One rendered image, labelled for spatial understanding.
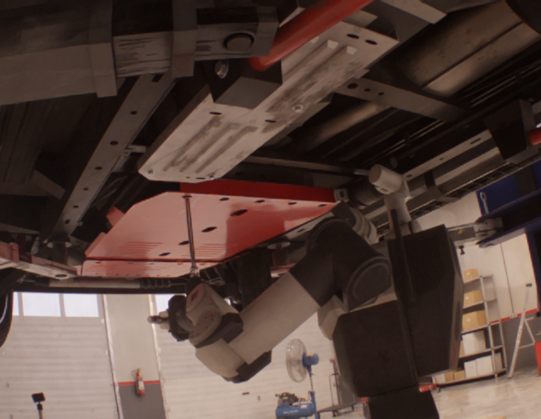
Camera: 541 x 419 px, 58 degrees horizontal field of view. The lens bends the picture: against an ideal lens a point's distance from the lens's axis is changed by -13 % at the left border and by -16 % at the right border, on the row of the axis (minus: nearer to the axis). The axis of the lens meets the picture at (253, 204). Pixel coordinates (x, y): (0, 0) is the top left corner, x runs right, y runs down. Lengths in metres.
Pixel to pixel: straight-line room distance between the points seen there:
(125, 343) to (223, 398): 2.33
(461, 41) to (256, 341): 0.91
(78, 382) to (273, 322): 9.33
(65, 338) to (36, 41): 9.61
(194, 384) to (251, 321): 10.05
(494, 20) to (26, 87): 1.08
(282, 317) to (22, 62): 0.60
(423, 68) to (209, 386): 10.03
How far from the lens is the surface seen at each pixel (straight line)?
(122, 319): 10.54
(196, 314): 1.20
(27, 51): 0.73
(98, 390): 10.31
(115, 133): 1.32
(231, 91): 0.91
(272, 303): 0.97
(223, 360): 1.02
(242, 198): 1.75
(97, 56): 0.72
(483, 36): 1.44
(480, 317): 11.65
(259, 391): 11.71
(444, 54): 1.48
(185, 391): 10.92
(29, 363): 10.06
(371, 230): 1.26
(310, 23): 0.79
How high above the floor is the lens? 1.04
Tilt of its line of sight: 18 degrees up
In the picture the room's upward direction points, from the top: 8 degrees counter-clockwise
